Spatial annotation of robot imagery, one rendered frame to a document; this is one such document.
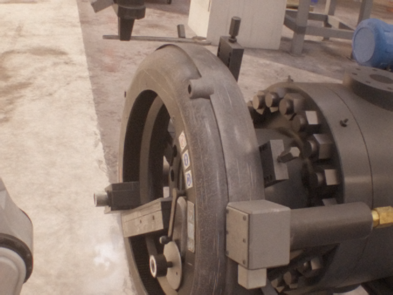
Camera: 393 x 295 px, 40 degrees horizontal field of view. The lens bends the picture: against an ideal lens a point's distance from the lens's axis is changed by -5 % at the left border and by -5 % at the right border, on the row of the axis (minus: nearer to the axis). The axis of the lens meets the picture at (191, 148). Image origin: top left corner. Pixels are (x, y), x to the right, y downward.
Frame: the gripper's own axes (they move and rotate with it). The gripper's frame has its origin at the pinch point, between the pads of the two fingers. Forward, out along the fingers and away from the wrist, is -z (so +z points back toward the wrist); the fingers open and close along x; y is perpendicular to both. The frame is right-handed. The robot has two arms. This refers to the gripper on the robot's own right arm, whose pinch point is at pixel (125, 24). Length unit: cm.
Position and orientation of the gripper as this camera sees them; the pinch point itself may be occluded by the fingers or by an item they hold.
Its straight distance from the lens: 114.2
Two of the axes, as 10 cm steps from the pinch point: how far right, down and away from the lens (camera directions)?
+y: 9.5, -0.1, 3.1
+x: 2.7, 5.2, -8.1
